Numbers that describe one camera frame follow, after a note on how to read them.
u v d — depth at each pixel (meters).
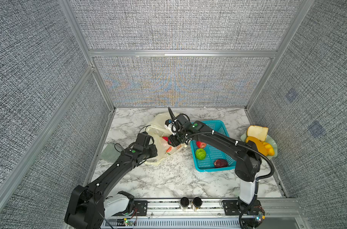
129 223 0.70
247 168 0.47
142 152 0.60
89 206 0.40
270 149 0.88
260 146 0.91
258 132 0.95
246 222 0.80
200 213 0.73
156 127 0.84
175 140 0.73
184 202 0.67
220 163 0.84
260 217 0.69
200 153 0.87
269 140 0.95
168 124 0.76
